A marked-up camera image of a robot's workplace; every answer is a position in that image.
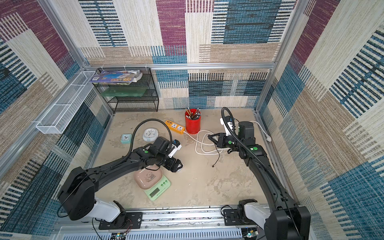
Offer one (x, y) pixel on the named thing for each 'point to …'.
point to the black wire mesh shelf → (128, 89)
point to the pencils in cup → (196, 116)
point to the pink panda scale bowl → (145, 179)
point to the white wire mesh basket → (62, 113)
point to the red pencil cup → (192, 120)
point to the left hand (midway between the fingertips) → (178, 162)
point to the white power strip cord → (220, 151)
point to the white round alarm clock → (150, 135)
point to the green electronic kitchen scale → (155, 192)
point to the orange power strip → (175, 127)
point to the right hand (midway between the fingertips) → (211, 139)
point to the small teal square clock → (126, 138)
